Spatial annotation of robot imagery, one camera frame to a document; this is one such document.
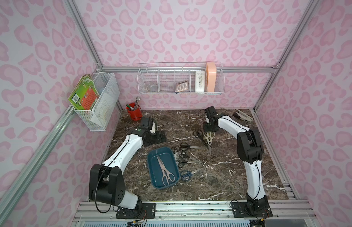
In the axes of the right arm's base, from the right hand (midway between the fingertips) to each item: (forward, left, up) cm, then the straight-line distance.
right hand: (206, 127), depth 103 cm
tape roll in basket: (+13, +37, +27) cm, 47 cm away
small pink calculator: (+15, +17, +26) cm, 35 cm away
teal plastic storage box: (-23, +26, -1) cm, 35 cm away
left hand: (-15, +31, +11) cm, 36 cm away
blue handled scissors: (-33, +15, -3) cm, 36 cm away
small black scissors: (-20, +17, -3) cm, 27 cm away
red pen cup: (+11, +54, +2) cm, 55 cm away
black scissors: (-3, +5, -3) cm, 7 cm away
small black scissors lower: (-26, +18, -3) cm, 31 cm away
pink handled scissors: (-34, +26, -1) cm, 43 cm away
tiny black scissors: (-15, +24, -3) cm, 28 cm away
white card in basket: (+17, +6, +28) cm, 34 cm away
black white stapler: (+14, -30, -3) cm, 34 cm away
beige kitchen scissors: (-5, -2, -4) cm, 6 cm away
